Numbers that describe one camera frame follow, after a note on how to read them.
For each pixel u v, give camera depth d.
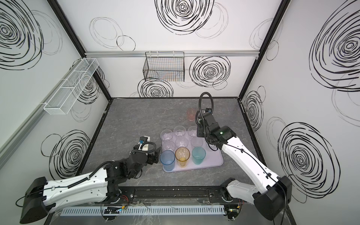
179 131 0.96
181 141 0.88
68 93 0.76
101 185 0.51
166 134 0.94
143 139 0.64
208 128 0.55
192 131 0.94
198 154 0.79
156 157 0.68
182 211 0.96
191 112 1.08
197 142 0.89
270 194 0.37
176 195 0.75
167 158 0.81
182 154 0.79
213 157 0.86
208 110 0.66
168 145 0.93
